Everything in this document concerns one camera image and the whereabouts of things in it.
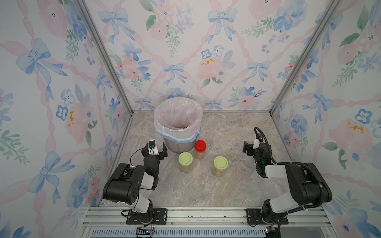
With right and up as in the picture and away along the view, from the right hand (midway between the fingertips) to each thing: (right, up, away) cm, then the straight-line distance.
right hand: (254, 141), depth 94 cm
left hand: (-60, -1, -5) cm, 61 cm away
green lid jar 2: (-24, -11, -15) cm, 31 cm away
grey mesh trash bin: (-47, -4, -4) cm, 47 cm away
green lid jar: (-43, -9, -14) cm, 46 cm away
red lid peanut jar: (-35, -4, -8) cm, 36 cm away
